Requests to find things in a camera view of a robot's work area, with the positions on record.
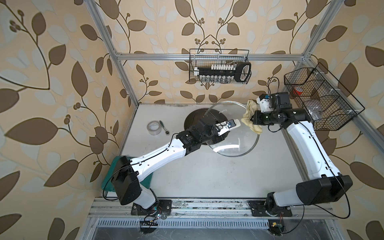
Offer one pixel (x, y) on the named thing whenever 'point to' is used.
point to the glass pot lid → (239, 142)
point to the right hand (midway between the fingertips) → (251, 118)
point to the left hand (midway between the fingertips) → (224, 122)
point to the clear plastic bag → (315, 112)
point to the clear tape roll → (154, 127)
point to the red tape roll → (298, 91)
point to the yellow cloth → (250, 107)
